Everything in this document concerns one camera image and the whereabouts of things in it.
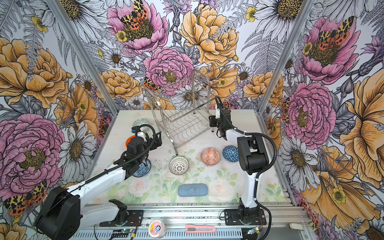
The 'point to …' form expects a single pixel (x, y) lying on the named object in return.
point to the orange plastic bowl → (129, 139)
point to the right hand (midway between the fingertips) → (210, 119)
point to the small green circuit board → (125, 230)
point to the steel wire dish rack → (181, 107)
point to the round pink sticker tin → (157, 228)
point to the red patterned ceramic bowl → (210, 156)
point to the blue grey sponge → (193, 190)
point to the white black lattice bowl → (179, 165)
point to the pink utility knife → (193, 228)
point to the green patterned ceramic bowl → (141, 121)
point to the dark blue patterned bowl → (231, 153)
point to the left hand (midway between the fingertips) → (154, 139)
